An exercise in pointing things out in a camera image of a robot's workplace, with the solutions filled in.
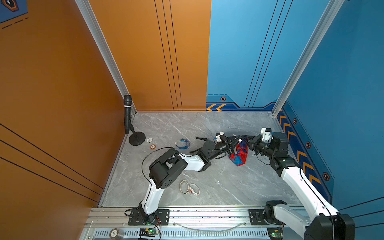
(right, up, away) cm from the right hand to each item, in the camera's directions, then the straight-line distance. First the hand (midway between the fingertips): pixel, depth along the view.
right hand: (242, 137), depth 78 cm
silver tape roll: (-59, -41, -13) cm, 73 cm away
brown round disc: (-54, -9, +22) cm, 58 cm away
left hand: (-1, +1, -4) cm, 4 cm away
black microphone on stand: (-65, -3, +25) cm, 69 cm away
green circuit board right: (+14, -46, -7) cm, 48 cm away
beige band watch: (-29, -28, +3) cm, 40 cm away
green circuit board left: (-47, -45, -7) cm, 65 cm away
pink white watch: (-27, -29, +2) cm, 39 cm away
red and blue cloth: (+2, -14, +13) cm, 20 cm away
